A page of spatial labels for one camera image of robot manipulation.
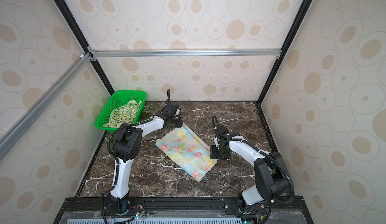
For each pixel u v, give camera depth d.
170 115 0.82
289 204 0.76
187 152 0.90
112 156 0.55
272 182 0.43
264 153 0.47
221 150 0.74
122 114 1.09
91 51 0.90
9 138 0.51
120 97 1.16
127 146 0.57
